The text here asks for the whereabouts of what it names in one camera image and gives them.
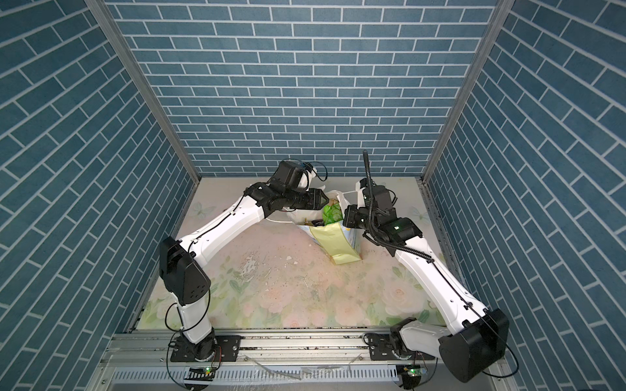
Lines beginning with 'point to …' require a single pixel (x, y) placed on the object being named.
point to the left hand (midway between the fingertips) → (330, 202)
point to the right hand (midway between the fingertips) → (347, 211)
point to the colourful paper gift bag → (340, 243)
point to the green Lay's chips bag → (332, 213)
